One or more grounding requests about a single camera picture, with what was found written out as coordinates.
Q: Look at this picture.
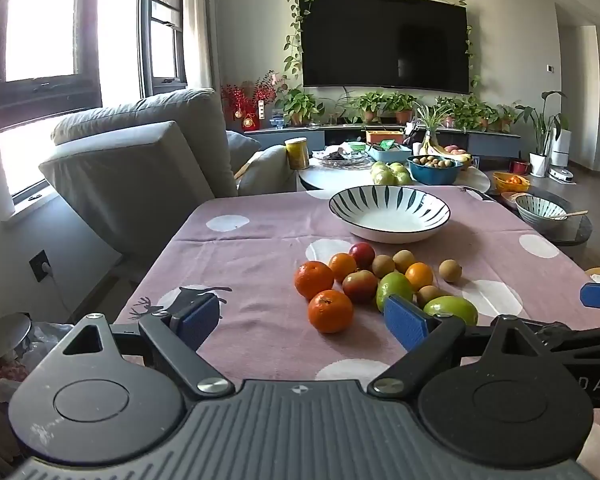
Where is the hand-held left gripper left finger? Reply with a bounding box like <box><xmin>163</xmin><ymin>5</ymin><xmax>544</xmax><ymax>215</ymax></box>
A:
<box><xmin>55</xmin><ymin>293</ymin><xmax>235</xmax><ymax>401</ymax></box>

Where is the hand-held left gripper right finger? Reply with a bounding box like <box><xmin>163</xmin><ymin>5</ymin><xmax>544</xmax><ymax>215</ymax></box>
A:
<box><xmin>368</xmin><ymin>293</ymin><xmax>576</xmax><ymax>400</ymax></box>

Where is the green jujube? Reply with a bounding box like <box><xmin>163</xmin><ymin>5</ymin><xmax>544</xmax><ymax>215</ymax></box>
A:
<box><xmin>423</xmin><ymin>296</ymin><xmax>479</xmax><ymax>327</ymax></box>
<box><xmin>376</xmin><ymin>272</ymin><xmax>415</xmax><ymax>313</ymax></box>

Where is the brown kiwi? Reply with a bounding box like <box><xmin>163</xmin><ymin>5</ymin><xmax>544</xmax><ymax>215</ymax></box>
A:
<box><xmin>438</xmin><ymin>259</ymin><xmax>463</xmax><ymax>284</ymax></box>
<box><xmin>371</xmin><ymin>254</ymin><xmax>396</xmax><ymax>279</ymax></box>
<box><xmin>416</xmin><ymin>285</ymin><xmax>443</xmax><ymax>308</ymax></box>
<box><xmin>392</xmin><ymin>249</ymin><xmax>417</xmax><ymax>274</ymax></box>

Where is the small orange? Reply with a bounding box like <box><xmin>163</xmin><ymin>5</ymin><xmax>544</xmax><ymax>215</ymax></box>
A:
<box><xmin>405</xmin><ymin>262</ymin><xmax>435</xmax><ymax>292</ymax></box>
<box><xmin>328</xmin><ymin>252</ymin><xmax>358</xmax><ymax>283</ymax></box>

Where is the red apple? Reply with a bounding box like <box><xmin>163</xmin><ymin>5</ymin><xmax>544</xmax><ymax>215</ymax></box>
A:
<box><xmin>348</xmin><ymin>242</ymin><xmax>376</xmax><ymax>271</ymax></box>
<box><xmin>342</xmin><ymin>270</ymin><xmax>379</xmax><ymax>304</ymax></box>

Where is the large orange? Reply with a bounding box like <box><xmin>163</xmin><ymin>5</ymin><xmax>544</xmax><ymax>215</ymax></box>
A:
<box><xmin>294</xmin><ymin>261</ymin><xmax>335</xmax><ymax>301</ymax></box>
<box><xmin>307</xmin><ymin>289</ymin><xmax>355</xmax><ymax>334</ymax></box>

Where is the white bowl with dark stripes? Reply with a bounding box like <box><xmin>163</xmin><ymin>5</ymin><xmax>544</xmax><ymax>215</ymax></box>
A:
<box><xmin>328</xmin><ymin>185</ymin><xmax>452</xmax><ymax>244</ymax></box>

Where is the dark round side table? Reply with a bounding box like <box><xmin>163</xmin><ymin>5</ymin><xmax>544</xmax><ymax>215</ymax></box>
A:
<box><xmin>490</xmin><ymin>185</ymin><xmax>593</xmax><ymax>256</ymax></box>

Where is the pink dotted tablecloth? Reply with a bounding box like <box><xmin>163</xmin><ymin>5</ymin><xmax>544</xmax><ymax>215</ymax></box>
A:
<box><xmin>115</xmin><ymin>185</ymin><xmax>600</xmax><ymax>480</ymax></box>

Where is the grey striped bowl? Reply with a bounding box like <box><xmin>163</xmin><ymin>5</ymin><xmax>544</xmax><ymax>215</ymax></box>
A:
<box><xmin>515</xmin><ymin>194</ymin><xmax>571</xmax><ymax>235</ymax></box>

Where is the orange basket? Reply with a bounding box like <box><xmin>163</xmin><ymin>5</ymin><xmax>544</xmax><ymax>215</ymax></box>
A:
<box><xmin>493</xmin><ymin>171</ymin><xmax>531</xmax><ymax>193</ymax></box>

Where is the tall plant in white pot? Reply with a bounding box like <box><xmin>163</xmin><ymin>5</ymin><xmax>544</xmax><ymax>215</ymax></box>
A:
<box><xmin>515</xmin><ymin>91</ymin><xmax>571</xmax><ymax>178</ymax></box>

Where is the pack of green jujubes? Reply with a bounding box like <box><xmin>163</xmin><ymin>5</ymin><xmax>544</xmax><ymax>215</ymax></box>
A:
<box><xmin>370</xmin><ymin>161</ymin><xmax>413</xmax><ymax>187</ymax></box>

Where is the blue bowl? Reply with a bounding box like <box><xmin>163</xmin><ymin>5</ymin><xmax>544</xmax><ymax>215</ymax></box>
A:
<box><xmin>406</xmin><ymin>155</ymin><xmax>463</xmax><ymax>186</ymax></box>

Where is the clear plastic bag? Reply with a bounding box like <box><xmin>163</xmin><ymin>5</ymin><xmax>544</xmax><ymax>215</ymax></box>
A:
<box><xmin>0</xmin><ymin>320</ymin><xmax>76</xmax><ymax>406</ymax></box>

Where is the white round coffee table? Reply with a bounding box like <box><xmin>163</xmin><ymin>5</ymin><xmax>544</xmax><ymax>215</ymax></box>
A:
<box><xmin>298</xmin><ymin>147</ymin><xmax>491</xmax><ymax>196</ymax></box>

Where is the beige cushion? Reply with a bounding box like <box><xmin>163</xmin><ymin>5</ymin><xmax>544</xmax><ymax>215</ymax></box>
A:
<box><xmin>237</xmin><ymin>145</ymin><xmax>298</xmax><ymax>196</ymax></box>

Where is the blue rectangular container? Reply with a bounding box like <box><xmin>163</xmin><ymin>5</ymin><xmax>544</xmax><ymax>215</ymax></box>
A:
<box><xmin>367</xmin><ymin>142</ymin><xmax>413</xmax><ymax>164</ymax></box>

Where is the grey sofa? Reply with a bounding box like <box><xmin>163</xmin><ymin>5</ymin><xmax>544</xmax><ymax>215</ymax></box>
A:
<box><xmin>38</xmin><ymin>87</ymin><xmax>301</xmax><ymax>256</ymax></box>

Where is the bunch of bananas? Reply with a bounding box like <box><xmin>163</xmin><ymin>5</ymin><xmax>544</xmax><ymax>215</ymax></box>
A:
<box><xmin>426</xmin><ymin>137</ymin><xmax>473</xmax><ymax>163</ymax></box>

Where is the glass plate with snacks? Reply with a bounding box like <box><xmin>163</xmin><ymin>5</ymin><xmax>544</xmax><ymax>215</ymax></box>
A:
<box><xmin>311</xmin><ymin>146</ymin><xmax>373</xmax><ymax>167</ymax></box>

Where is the grey cushion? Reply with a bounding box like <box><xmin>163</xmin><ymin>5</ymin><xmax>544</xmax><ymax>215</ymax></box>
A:
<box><xmin>225</xmin><ymin>130</ymin><xmax>263</xmax><ymax>176</ymax></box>

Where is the grey television cabinet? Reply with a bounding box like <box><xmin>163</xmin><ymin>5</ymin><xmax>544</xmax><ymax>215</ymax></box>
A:
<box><xmin>252</xmin><ymin>124</ymin><xmax>523</xmax><ymax>161</ymax></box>

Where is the orange box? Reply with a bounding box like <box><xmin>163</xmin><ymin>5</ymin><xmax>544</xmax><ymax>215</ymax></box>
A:
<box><xmin>365</xmin><ymin>130</ymin><xmax>406</xmax><ymax>145</ymax></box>

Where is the yellow can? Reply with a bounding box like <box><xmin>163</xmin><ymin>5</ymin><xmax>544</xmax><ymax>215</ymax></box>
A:
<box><xmin>285</xmin><ymin>137</ymin><xmax>310</xmax><ymax>170</ymax></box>

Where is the grey round lid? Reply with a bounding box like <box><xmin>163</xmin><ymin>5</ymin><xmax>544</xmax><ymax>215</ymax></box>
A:
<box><xmin>0</xmin><ymin>312</ymin><xmax>33</xmax><ymax>361</ymax></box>

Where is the spider plant in vase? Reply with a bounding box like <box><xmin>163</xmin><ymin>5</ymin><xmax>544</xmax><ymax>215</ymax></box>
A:
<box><xmin>412</xmin><ymin>102</ymin><xmax>461</xmax><ymax>156</ymax></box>

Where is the red berry decoration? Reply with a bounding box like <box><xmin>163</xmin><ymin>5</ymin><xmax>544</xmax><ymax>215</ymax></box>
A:
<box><xmin>221</xmin><ymin>71</ymin><xmax>281</xmax><ymax>132</ymax></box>

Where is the row of potted plants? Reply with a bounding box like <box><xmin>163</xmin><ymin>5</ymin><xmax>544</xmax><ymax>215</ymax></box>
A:
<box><xmin>275</xmin><ymin>85</ymin><xmax>523</xmax><ymax>133</ymax></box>

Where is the green trailing vine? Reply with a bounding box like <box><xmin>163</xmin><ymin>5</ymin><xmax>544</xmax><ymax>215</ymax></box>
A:
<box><xmin>282</xmin><ymin>0</ymin><xmax>482</xmax><ymax>91</ymax></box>

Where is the dark framed window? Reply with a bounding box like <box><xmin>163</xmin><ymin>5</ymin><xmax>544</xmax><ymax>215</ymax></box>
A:
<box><xmin>0</xmin><ymin>0</ymin><xmax>188</xmax><ymax>201</ymax></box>

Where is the beige curtain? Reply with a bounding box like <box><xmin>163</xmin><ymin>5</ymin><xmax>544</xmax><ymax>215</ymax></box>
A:
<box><xmin>182</xmin><ymin>0</ymin><xmax>221</xmax><ymax>92</ymax></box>

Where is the black wall socket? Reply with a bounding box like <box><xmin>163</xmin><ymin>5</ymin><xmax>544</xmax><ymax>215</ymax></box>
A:
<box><xmin>28</xmin><ymin>249</ymin><xmax>53</xmax><ymax>282</ymax></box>

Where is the black wall television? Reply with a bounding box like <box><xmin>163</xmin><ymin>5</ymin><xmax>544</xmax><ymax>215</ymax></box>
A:
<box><xmin>298</xmin><ymin>0</ymin><xmax>470</xmax><ymax>95</ymax></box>

